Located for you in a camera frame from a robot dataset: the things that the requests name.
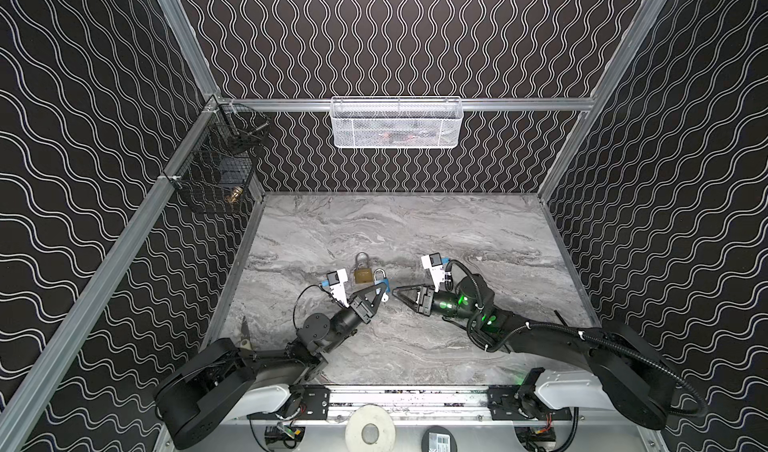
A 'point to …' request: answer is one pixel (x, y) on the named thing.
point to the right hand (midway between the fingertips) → (395, 294)
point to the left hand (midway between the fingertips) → (393, 291)
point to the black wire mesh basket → (216, 169)
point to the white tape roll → (370, 428)
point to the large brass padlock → (362, 272)
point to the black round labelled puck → (438, 439)
